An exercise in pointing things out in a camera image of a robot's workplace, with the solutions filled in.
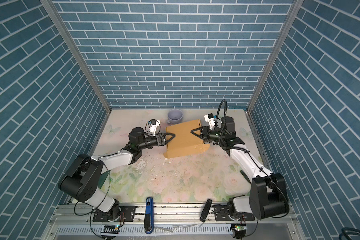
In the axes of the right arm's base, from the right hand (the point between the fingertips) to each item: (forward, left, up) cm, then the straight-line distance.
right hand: (191, 131), depth 77 cm
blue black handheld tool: (-37, +18, -22) cm, 46 cm away
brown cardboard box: (-7, +3, -2) cm, 7 cm away
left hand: (-1, +11, -5) cm, 12 cm away
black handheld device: (-31, -10, -25) cm, 41 cm away
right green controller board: (-36, -27, -29) cm, 53 cm away
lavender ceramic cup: (+29, +15, -20) cm, 38 cm away
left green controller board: (-42, +37, -27) cm, 62 cm away
